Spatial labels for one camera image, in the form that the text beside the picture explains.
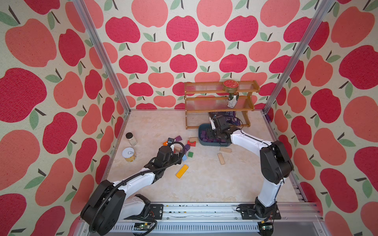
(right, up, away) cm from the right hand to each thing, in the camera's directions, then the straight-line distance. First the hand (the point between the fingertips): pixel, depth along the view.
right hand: (211, 133), depth 95 cm
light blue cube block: (-17, -16, -3) cm, 24 cm away
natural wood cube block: (-12, -5, +6) cm, 14 cm away
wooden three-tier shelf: (-4, +27, +20) cm, 34 cm away
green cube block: (-14, -14, 0) cm, 20 cm away
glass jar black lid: (-52, -5, 0) cm, 52 cm away
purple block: (-5, -2, +6) cm, 8 cm away
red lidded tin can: (+11, +30, -5) cm, 32 cm away
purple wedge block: (-22, -4, +9) cm, 25 cm away
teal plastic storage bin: (-4, -5, +5) cm, 8 cm away
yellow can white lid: (-52, -13, -5) cm, 54 cm away
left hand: (-23, -11, -8) cm, 26 cm away
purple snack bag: (+16, +11, +12) cm, 23 cm away
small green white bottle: (+14, +23, 0) cm, 27 cm away
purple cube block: (-16, -10, +3) cm, 19 cm away
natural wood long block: (+6, -16, -2) cm, 18 cm away
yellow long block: (-19, -23, -7) cm, 31 cm away
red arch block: (-12, -8, +3) cm, 14 cm away
